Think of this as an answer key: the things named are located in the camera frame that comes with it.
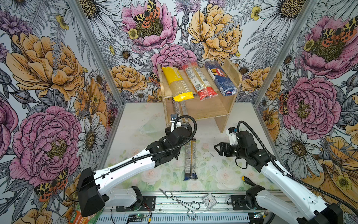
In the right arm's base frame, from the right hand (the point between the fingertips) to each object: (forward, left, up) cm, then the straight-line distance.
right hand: (220, 151), depth 78 cm
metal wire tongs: (-23, +18, -15) cm, 33 cm away
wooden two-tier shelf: (+27, -4, +7) cm, 28 cm away
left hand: (+7, +21, +12) cm, 25 cm away
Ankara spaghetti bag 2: (-8, +17, -11) cm, 21 cm away
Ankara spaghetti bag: (+26, +24, +10) cm, 37 cm away
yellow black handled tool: (-12, -15, -12) cm, 23 cm away
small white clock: (-22, +8, -13) cm, 26 cm away
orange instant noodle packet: (-27, +73, -11) cm, 79 cm away
